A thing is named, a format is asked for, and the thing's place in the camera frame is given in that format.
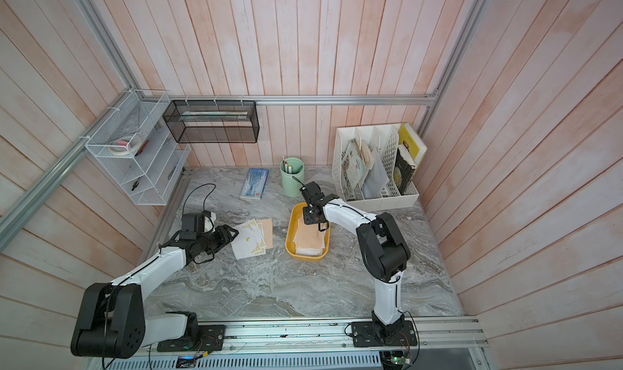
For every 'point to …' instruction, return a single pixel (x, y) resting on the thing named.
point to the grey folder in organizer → (376, 180)
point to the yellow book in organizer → (411, 140)
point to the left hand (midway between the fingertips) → (235, 237)
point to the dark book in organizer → (405, 168)
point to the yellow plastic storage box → (296, 212)
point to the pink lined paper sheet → (267, 232)
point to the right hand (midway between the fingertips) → (312, 214)
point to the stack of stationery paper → (309, 240)
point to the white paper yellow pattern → (247, 241)
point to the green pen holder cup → (291, 167)
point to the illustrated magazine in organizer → (356, 159)
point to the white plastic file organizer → (384, 139)
